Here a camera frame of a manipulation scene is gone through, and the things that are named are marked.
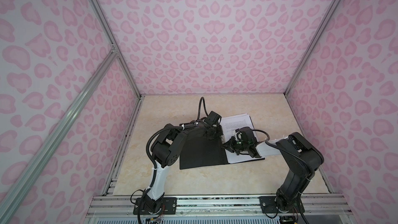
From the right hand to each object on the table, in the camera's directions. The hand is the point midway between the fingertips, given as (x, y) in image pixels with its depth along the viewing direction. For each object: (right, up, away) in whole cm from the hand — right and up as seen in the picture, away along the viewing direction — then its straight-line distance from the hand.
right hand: (223, 146), depth 91 cm
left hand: (0, +6, +5) cm, 8 cm away
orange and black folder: (-14, -2, -6) cm, 15 cm away
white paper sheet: (+7, +13, +12) cm, 19 cm away
